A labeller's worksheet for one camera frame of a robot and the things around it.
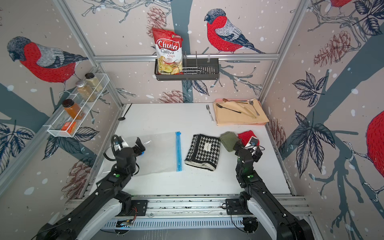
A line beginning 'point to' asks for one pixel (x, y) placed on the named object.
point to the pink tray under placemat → (221, 99)
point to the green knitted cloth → (228, 139)
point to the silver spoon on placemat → (251, 102)
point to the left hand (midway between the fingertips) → (134, 138)
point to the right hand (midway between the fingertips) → (248, 140)
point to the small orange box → (68, 126)
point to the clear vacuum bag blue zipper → (163, 154)
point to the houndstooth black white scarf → (203, 152)
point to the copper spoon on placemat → (226, 100)
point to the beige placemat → (224, 117)
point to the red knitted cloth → (245, 136)
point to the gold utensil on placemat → (252, 116)
